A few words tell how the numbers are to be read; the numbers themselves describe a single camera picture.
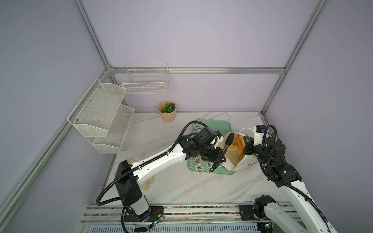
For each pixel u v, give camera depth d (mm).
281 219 552
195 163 919
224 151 700
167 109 1075
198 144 566
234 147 860
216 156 611
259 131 605
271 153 506
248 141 689
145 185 827
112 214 748
